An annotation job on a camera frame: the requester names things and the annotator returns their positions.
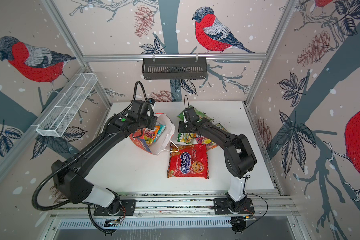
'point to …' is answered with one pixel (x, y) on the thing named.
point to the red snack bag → (188, 160)
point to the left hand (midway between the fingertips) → (153, 117)
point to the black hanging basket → (174, 68)
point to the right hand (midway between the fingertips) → (179, 128)
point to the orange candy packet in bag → (151, 135)
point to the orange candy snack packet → (202, 140)
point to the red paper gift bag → (164, 143)
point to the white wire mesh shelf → (65, 106)
